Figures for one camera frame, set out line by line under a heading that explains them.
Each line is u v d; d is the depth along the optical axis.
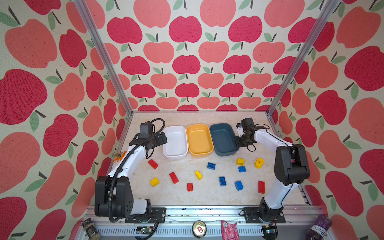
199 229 0.62
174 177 0.86
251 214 0.74
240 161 0.93
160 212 0.75
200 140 1.03
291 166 0.49
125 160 0.50
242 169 0.91
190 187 0.83
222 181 0.85
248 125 0.78
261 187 0.83
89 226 0.69
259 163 0.90
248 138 0.75
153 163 0.91
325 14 0.72
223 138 1.06
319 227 0.67
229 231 0.69
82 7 0.69
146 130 0.67
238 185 0.83
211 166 0.91
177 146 1.00
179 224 0.73
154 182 0.83
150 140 0.65
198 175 0.86
